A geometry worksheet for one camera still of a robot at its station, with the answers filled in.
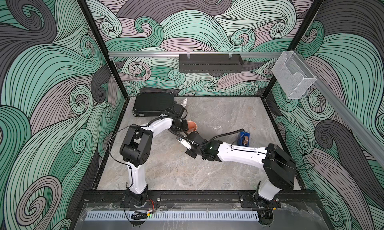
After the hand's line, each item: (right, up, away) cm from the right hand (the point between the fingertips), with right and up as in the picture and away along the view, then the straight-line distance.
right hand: (186, 145), depth 83 cm
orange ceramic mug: (+4, +9, +9) cm, 13 cm away
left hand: (0, +8, +12) cm, 14 cm away
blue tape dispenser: (+35, +2, +5) cm, 36 cm away
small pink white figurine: (-2, +25, +24) cm, 35 cm away
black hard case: (-29, +24, +27) cm, 47 cm away
